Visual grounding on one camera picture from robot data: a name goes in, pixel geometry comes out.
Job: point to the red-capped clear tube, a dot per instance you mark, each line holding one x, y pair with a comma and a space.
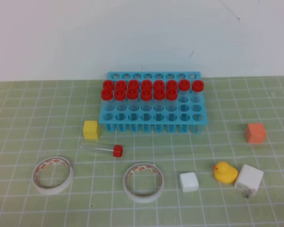
115, 149

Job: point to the tape roll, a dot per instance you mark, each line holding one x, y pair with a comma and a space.
143, 183
52, 175

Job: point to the cyan test tube rack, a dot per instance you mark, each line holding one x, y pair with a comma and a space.
188, 116

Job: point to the front row tube four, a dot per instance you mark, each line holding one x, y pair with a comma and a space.
146, 99

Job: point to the row tube four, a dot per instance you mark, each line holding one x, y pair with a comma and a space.
146, 85
146, 99

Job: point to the front row tube five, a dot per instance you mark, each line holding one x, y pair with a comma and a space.
159, 99

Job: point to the row tube five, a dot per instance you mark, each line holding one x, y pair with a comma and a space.
159, 99
159, 84

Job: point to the back row tube four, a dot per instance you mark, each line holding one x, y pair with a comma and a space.
146, 85

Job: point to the front row tube two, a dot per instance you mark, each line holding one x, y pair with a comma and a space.
120, 99

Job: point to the row tube two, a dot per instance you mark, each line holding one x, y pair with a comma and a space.
121, 84
120, 99

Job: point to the back row tube three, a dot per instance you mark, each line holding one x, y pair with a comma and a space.
133, 84

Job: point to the back row tube five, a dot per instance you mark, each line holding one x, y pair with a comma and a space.
159, 84

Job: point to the front row tube six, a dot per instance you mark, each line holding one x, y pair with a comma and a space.
171, 97

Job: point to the row tube six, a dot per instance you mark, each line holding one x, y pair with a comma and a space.
171, 97
171, 84

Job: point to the back row tube two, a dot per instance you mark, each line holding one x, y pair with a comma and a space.
121, 84

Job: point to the front row tube one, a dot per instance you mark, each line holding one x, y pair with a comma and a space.
107, 99

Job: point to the row tube one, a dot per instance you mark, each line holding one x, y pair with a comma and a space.
107, 99
108, 84

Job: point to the back row tube six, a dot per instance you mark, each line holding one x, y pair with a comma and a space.
171, 84

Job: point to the back row tube one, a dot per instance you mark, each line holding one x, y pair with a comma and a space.
108, 84

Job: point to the back row tube seven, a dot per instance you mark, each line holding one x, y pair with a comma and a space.
183, 90

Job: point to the back row tube eight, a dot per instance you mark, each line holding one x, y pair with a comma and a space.
197, 89

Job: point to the green grid cloth mat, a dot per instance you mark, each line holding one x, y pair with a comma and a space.
41, 119

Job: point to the yellow cube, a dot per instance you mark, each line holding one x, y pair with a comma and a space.
91, 130

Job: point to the white cube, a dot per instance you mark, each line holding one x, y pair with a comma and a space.
189, 182

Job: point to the yellow rubber duck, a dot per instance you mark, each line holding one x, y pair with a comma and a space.
225, 173

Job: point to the orange cube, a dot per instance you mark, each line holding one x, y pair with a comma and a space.
255, 133

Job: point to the white power adapter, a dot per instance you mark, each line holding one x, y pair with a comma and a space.
249, 180

